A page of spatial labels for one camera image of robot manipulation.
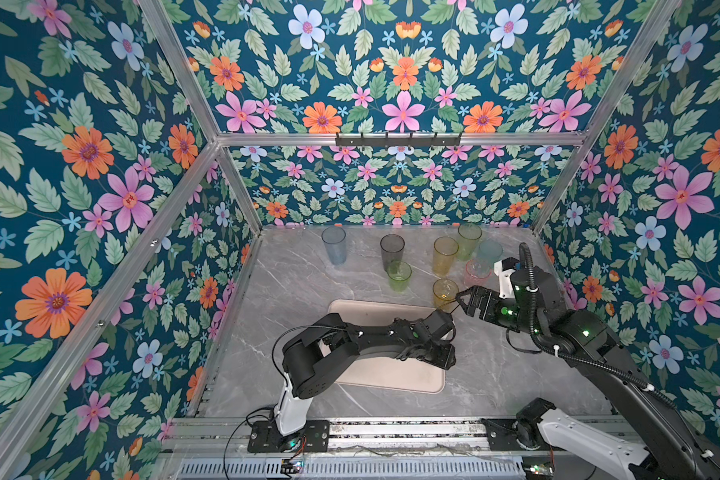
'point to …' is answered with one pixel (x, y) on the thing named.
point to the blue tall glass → (334, 238)
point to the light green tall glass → (468, 237)
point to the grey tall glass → (392, 248)
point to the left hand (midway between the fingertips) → (459, 359)
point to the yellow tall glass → (444, 250)
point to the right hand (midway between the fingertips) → (468, 298)
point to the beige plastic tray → (383, 369)
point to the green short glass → (399, 274)
